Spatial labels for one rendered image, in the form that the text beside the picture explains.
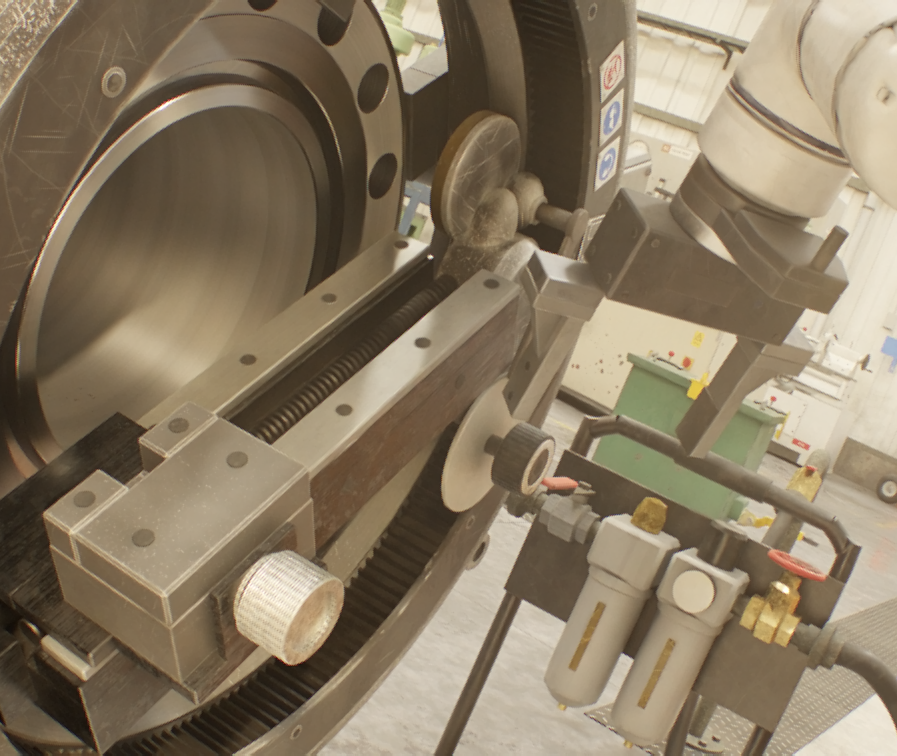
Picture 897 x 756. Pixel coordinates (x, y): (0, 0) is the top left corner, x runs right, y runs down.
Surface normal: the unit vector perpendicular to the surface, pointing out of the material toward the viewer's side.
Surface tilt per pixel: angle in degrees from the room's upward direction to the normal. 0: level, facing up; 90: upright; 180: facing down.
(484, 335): 90
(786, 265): 105
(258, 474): 38
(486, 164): 90
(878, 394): 90
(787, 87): 113
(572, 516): 60
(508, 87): 129
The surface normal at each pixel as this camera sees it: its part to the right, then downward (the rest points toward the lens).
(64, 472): 0.06, -0.76
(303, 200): -0.55, 0.54
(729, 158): -0.67, 0.13
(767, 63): -0.83, -0.06
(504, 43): 0.10, 0.86
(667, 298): 0.22, 0.62
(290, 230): -0.53, 0.37
